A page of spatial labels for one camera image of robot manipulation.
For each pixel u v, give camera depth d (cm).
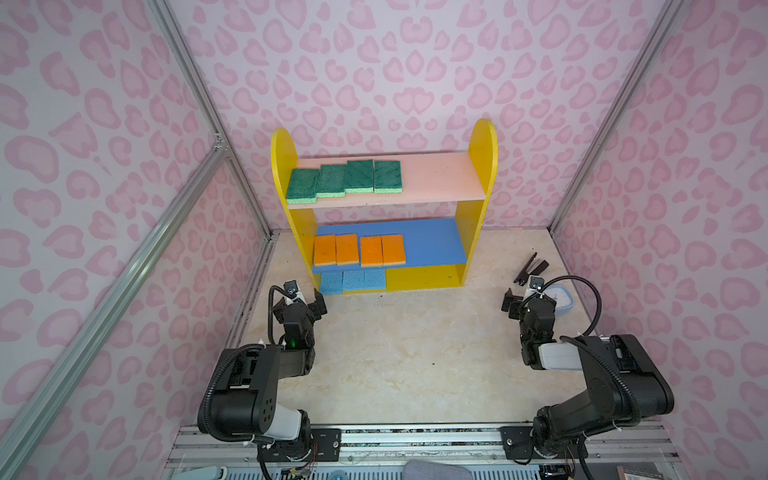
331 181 74
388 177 75
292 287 77
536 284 79
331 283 103
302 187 72
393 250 95
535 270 105
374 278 103
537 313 70
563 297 98
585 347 49
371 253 93
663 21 71
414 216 120
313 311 72
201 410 42
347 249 95
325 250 93
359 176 75
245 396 45
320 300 85
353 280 103
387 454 72
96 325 53
